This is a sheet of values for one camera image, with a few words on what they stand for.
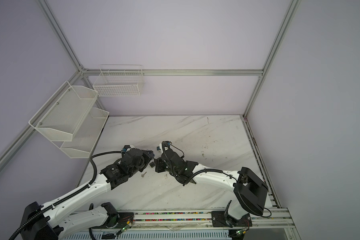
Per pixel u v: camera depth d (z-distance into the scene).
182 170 0.60
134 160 0.58
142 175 0.88
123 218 0.74
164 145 0.70
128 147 0.73
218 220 0.73
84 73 0.93
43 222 0.39
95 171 0.53
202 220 0.75
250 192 0.43
